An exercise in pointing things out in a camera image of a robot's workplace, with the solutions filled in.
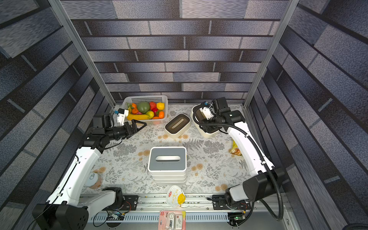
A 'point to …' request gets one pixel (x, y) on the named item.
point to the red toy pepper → (153, 106)
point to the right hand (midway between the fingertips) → (204, 123)
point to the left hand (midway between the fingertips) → (142, 126)
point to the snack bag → (235, 149)
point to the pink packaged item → (172, 220)
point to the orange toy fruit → (161, 114)
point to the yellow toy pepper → (160, 106)
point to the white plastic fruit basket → (158, 98)
